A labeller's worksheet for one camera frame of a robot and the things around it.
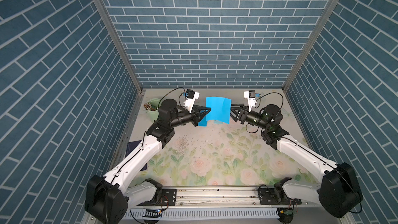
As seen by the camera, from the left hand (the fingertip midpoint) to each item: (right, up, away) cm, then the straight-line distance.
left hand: (213, 111), depth 67 cm
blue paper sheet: (+3, +1, 0) cm, 3 cm away
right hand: (+7, +1, +2) cm, 7 cm away
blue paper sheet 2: (-5, -10, +35) cm, 36 cm away
